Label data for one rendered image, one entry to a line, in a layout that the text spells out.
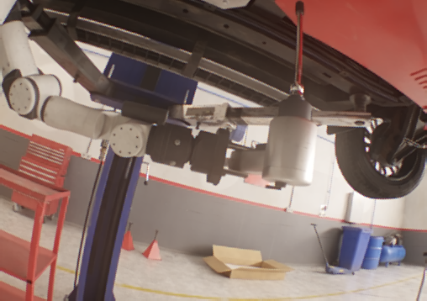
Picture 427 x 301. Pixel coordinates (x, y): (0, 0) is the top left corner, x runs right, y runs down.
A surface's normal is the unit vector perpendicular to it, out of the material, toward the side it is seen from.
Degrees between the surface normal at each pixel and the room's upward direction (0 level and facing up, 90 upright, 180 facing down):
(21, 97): 120
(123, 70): 90
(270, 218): 90
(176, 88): 90
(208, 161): 90
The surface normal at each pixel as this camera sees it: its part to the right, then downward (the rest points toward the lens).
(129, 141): 0.10, 0.18
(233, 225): 0.34, -0.15
